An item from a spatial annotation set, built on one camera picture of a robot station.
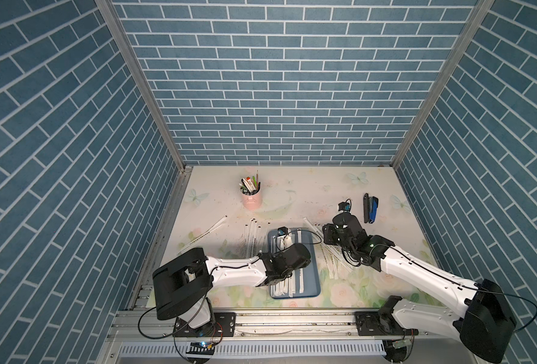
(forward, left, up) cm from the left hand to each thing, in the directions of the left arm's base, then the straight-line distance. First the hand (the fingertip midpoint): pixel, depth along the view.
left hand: (310, 257), depth 83 cm
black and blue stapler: (+25, -30, -2) cm, 39 cm away
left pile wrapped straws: (+10, +22, -7) cm, 25 cm away
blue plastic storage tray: (-10, +8, -5) cm, 13 cm away
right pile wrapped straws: (+3, -10, -5) cm, 12 cm away
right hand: (+8, -6, +7) cm, 12 cm away
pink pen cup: (+25, +23, 0) cm, 34 cm away
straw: (-9, +4, -2) cm, 10 cm away
